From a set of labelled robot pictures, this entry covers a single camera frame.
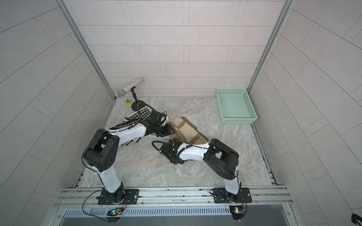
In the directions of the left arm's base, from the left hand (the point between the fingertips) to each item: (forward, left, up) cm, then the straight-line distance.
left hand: (175, 130), depth 92 cm
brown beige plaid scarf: (+1, -6, -2) cm, 6 cm away
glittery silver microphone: (+17, +34, +18) cm, 42 cm away
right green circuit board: (-43, -32, -4) cm, 54 cm away
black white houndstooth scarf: (+12, +32, -4) cm, 34 cm away
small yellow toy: (+28, +40, -3) cm, 49 cm away
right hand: (-13, -7, -8) cm, 16 cm away
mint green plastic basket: (+25, -46, -3) cm, 52 cm away
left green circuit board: (-43, +26, -2) cm, 50 cm away
